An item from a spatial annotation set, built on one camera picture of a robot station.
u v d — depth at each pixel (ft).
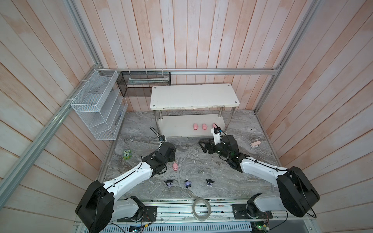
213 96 2.68
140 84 3.40
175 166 2.90
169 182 2.61
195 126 3.31
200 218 2.35
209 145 2.45
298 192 1.40
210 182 2.62
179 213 2.45
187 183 2.64
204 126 3.31
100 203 1.31
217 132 2.45
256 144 3.22
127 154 3.07
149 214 2.41
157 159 2.07
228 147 2.15
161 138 2.44
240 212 2.40
